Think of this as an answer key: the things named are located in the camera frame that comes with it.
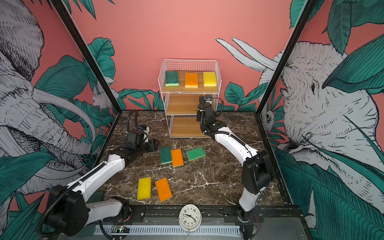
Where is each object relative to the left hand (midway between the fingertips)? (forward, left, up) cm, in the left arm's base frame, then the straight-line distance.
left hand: (154, 139), depth 85 cm
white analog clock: (-38, -20, -11) cm, 44 cm away
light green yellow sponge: (-2, -24, -15) cm, 28 cm away
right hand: (+13, -28, +13) cm, 33 cm away
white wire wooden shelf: (+14, -21, +9) cm, 27 cm away
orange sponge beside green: (-3, -12, -16) cm, 20 cm away
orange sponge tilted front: (-23, -5, -15) cm, 28 cm away
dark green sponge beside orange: (-1, -4, -15) cm, 15 cm away
